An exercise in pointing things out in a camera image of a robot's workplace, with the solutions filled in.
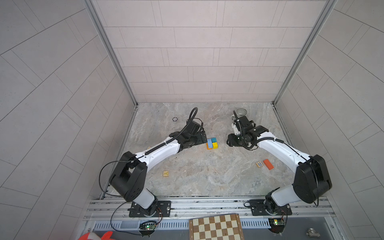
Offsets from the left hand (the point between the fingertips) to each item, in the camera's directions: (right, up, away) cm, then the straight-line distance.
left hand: (205, 137), depth 86 cm
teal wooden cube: (+6, -3, +10) cm, 12 cm away
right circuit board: (+32, -38, -18) cm, 53 cm away
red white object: (-47, -36, -27) cm, 65 cm away
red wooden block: (+35, -15, -4) cm, 39 cm away
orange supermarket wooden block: (+2, -5, +6) cm, 8 cm away
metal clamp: (+46, -38, -22) cm, 64 cm away
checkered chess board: (+8, -36, -22) cm, 43 cm away
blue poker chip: (-21, +10, +22) cm, 32 cm away
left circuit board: (-25, -36, -22) cm, 49 cm away
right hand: (+14, -3, 0) cm, 14 cm away
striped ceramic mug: (+27, +14, +23) cm, 38 cm away
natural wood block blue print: (+31, -15, -1) cm, 35 cm away
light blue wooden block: (+3, -5, +6) cm, 8 cm away
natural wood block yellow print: (-22, -19, -5) cm, 29 cm away
